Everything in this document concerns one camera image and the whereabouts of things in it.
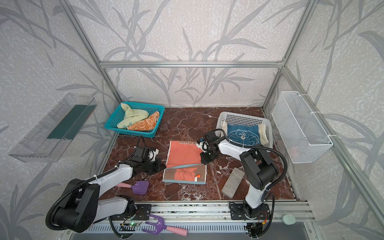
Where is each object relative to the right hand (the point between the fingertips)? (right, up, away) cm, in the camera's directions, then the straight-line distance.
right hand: (202, 156), depth 91 cm
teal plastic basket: (-62, +26, +16) cm, 69 cm away
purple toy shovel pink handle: (-35, -15, -9) cm, 39 cm away
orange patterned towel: (-39, +20, +15) cm, 46 cm away
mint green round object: (+41, -25, -21) cm, 52 cm away
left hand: (-21, -2, -4) cm, 21 cm away
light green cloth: (-52, +25, +17) cm, 60 cm away
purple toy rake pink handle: (-20, -29, -21) cm, 41 cm away
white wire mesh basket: (+42, +14, -30) cm, 53 cm away
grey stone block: (+17, -12, -10) cm, 23 cm away
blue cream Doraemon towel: (+32, +12, +10) cm, 36 cm away
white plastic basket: (+25, +23, +14) cm, 37 cm away
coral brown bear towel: (-11, -4, -3) cm, 12 cm away
